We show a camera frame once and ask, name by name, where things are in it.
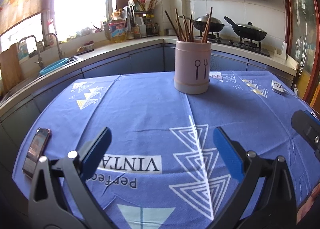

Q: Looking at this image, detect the brown chopstick middle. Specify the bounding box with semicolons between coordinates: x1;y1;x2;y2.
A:
182;15;194;42

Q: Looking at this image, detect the glass painted door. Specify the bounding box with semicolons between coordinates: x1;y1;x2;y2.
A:
285;0;319;103

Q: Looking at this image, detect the cooking oil bottle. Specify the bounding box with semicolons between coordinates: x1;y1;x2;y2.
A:
107;11;126;43

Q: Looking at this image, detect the black smartphone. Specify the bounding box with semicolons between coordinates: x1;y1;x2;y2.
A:
22;128;51;179

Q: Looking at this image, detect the light brown chopstick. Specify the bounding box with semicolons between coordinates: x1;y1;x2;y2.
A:
201;7;213;43

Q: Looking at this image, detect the wooden cutting board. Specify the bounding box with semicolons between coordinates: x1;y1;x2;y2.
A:
1;43;24;94

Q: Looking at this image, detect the black wok with lid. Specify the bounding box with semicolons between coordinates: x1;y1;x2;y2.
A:
224;16;267;41

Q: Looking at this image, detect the white small remote device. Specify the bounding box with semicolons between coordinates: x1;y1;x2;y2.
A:
271;80;285;94

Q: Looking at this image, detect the white plastic jug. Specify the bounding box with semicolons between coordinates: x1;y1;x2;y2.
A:
136;17;146;37

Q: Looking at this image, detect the steel kitchen faucet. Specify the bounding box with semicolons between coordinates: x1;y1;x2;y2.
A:
17;32;65;70

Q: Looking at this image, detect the blue patterned tablecloth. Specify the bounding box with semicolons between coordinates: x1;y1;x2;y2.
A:
12;71;319;228

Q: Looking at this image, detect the black gas stove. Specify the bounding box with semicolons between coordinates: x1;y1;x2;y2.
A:
208;32;271;57

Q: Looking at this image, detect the person's right hand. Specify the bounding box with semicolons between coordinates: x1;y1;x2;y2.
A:
297;184;320;223

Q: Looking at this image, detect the teal plastic basin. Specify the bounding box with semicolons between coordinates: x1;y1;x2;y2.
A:
39;58;69;76

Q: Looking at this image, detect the dark brown chopstick far left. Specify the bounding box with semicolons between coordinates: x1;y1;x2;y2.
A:
164;10;180;40

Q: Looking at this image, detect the small red bowl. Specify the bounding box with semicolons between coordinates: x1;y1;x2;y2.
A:
83;40;94;50

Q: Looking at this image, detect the brown chopstick tall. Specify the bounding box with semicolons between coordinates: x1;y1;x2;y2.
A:
175;9;187;42

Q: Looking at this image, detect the metal spice rack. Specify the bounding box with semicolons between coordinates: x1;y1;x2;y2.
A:
133;11;159;38

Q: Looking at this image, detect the wok with steel lid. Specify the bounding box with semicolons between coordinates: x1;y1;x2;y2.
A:
193;13;224;33

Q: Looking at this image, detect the pink ceramic utensil holder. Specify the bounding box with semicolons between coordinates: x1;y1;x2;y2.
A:
174;39;211;95

